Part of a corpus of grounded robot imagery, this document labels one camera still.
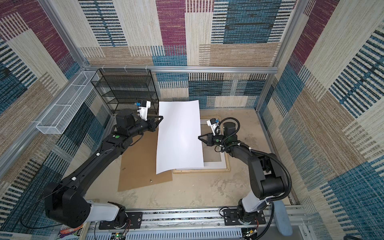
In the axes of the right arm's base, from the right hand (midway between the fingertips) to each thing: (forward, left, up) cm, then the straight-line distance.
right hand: (199, 139), depth 86 cm
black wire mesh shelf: (+41, +54, +5) cm, 68 cm away
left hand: (+4, +18, +17) cm, 25 cm away
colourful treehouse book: (-41, +62, -11) cm, 75 cm away
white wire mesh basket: (0, +66, +20) cm, 69 cm away
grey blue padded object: (-38, -37, -12) cm, 55 cm away
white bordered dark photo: (-1, +12, -5) cm, 13 cm away
